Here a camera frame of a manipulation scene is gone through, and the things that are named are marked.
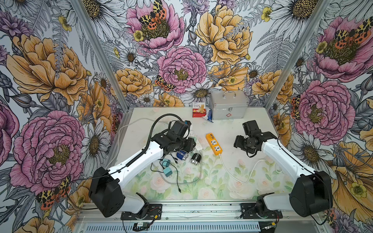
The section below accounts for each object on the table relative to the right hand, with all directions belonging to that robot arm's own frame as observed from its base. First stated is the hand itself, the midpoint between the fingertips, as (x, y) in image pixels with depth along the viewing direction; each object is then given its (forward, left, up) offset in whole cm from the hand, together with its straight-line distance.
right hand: (238, 148), depth 85 cm
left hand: (-2, +28, +6) cm, 29 cm away
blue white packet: (+33, +14, -7) cm, 36 cm away
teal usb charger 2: (-9, +42, -8) cm, 43 cm away
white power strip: (+8, +23, -8) cm, 26 cm away
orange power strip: (+7, +12, -8) cm, 16 cm away
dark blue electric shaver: (+1, +33, -8) cm, 34 cm away
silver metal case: (+32, 0, +5) cm, 32 cm away
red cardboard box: (+39, +20, -7) cm, 45 cm away
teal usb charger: (-3, +43, -8) cm, 44 cm away
